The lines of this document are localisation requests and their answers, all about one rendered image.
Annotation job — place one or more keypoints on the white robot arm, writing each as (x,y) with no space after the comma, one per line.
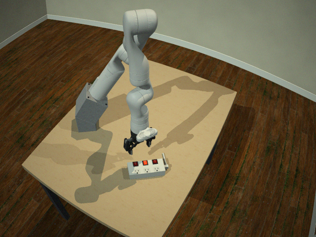
(138,26)

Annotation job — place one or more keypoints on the white power strip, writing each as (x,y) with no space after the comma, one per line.
(148,168)

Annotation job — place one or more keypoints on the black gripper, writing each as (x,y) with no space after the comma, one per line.
(129,142)

